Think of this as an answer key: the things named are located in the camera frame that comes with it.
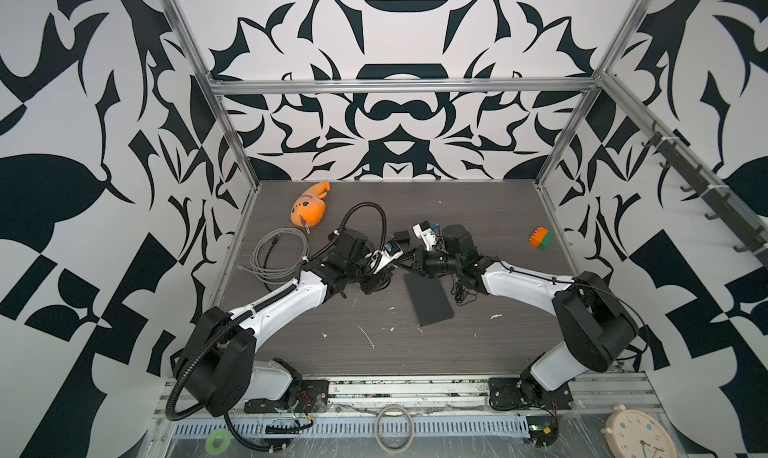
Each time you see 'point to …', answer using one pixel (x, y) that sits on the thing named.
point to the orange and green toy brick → (541, 237)
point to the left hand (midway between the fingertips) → (388, 262)
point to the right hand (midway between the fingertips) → (396, 262)
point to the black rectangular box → (429, 298)
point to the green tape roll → (215, 434)
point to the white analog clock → (638, 434)
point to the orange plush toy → (310, 208)
